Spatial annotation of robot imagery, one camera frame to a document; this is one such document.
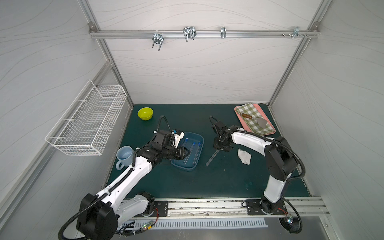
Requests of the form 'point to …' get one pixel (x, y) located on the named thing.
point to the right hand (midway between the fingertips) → (217, 146)
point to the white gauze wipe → (244, 156)
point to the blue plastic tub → (193, 137)
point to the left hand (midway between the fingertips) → (188, 152)
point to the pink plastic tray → (262, 112)
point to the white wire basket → (87, 123)
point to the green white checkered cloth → (249, 109)
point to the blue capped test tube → (185, 141)
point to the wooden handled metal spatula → (261, 122)
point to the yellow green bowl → (145, 113)
